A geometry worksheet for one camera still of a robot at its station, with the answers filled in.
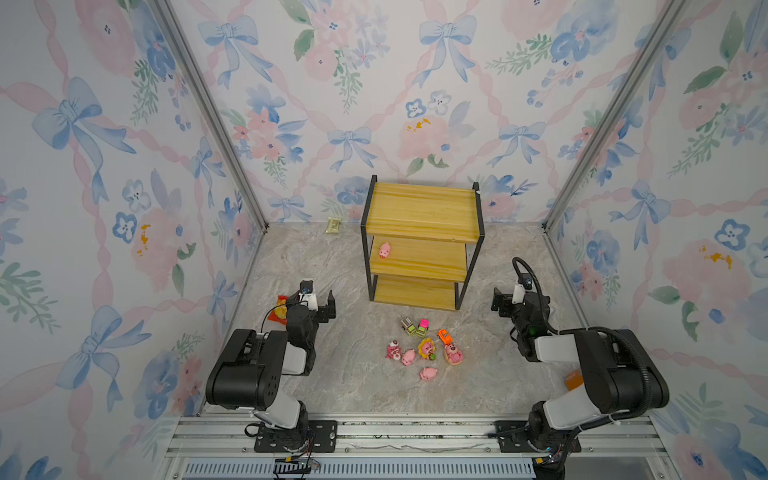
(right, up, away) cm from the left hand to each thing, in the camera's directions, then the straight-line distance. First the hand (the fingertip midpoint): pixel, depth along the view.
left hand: (316, 289), depth 91 cm
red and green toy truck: (+28, -11, -1) cm, 30 cm away
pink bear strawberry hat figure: (+23, -16, -8) cm, 30 cm away
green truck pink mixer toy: (+33, -11, -1) cm, 35 cm away
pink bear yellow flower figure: (+33, -16, -8) cm, 37 cm away
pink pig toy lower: (+33, -22, -9) cm, 41 cm away
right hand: (+61, 0, +3) cm, 61 cm away
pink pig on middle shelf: (+21, +12, -4) cm, 24 cm away
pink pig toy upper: (+28, -19, -6) cm, 34 cm away
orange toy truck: (+39, -14, -2) cm, 42 cm away
